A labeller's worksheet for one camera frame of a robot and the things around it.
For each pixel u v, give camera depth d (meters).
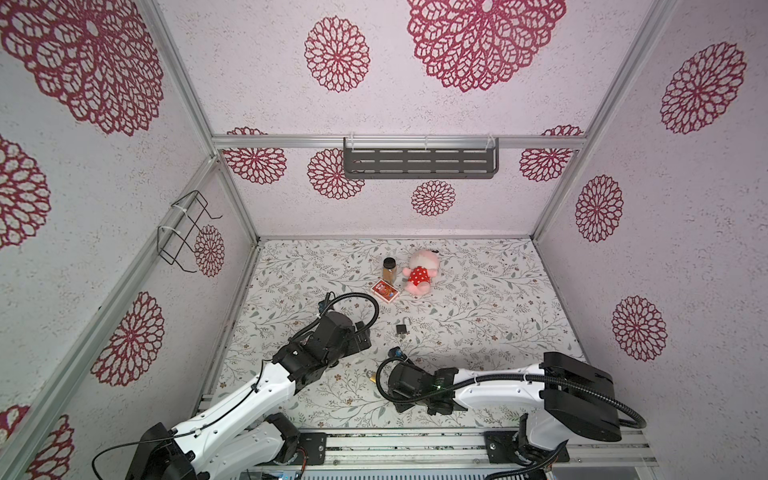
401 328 0.95
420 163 0.96
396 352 0.75
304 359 0.56
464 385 0.55
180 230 0.75
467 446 0.76
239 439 0.56
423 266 1.04
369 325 0.66
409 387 0.63
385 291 1.03
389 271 1.01
